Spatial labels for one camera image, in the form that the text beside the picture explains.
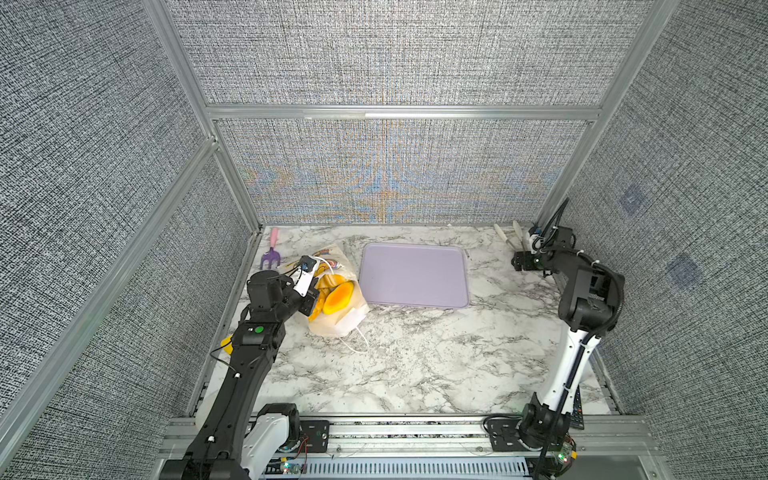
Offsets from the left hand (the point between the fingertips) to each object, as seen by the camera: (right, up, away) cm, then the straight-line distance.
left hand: (313, 278), depth 79 cm
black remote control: (+68, -36, -3) cm, 77 cm away
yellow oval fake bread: (+5, -7, +13) cm, 16 cm away
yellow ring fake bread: (0, -3, +14) cm, 14 cm away
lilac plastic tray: (+30, -1, +28) cm, 41 cm away
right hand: (+72, +5, +29) cm, 78 cm away
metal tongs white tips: (+71, +15, +37) cm, 82 cm away
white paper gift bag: (+5, -14, +11) cm, 19 cm away
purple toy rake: (-22, +6, +30) cm, 38 cm away
